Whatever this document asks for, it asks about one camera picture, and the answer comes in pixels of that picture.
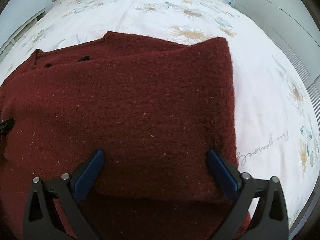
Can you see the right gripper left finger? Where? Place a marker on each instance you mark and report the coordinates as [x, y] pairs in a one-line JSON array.
[[41, 220]]

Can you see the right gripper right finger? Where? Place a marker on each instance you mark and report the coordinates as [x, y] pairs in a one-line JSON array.
[[270, 219]]

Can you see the dark red knit sweater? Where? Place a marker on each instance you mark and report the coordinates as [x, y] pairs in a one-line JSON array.
[[153, 107]]

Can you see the floral white bed cover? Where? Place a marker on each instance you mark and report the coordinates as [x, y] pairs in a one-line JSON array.
[[27, 25]]

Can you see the white louvered wardrobe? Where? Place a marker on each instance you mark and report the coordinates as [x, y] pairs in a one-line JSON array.
[[283, 72]]

